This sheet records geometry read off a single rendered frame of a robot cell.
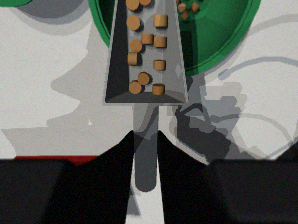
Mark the grey scoop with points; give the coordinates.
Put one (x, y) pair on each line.
(145, 104)

